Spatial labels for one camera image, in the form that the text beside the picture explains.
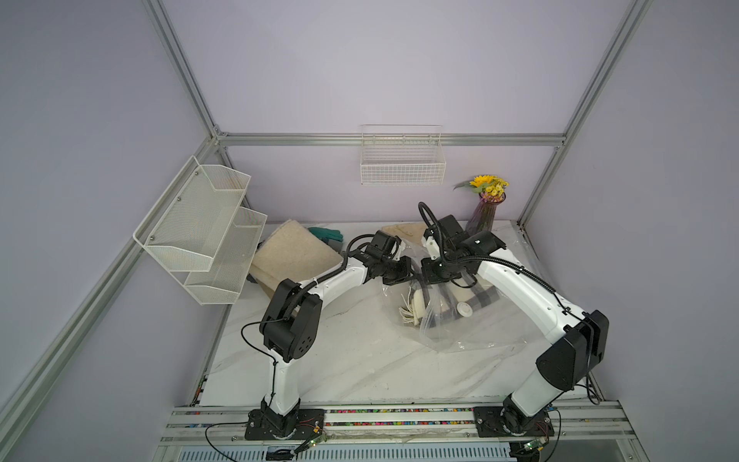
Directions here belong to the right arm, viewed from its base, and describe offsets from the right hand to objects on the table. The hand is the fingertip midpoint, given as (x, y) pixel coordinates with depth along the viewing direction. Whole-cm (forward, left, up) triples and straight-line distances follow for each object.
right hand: (429, 279), depth 81 cm
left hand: (+5, +3, -6) cm, 8 cm away
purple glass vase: (+33, -26, -6) cm, 42 cm away
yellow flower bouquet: (+34, -25, +5) cm, 42 cm away
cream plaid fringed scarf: (-1, -5, -11) cm, 12 cm away
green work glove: (+34, +36, -16) cm, 52 cm away
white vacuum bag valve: (-2, -13, -14) cm, 19 cm away
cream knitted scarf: (+17, +45, -6) cm, 48 cm away
